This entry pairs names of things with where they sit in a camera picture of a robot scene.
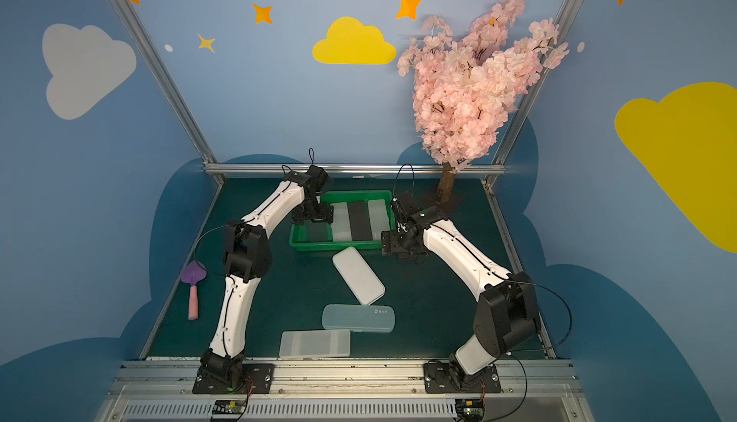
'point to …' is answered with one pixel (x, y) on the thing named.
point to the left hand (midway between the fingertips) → (318, 216)
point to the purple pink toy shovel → (195, 272)
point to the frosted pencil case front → (316, 343)
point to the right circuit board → (470, 408)
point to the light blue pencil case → (357, 317)
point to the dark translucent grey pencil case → (318, 231)
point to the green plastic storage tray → (343, 196)
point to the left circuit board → (228, 407)
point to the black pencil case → (360, 221)
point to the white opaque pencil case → (359, 275)
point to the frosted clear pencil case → (379, 218)
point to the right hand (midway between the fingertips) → (402, 244)
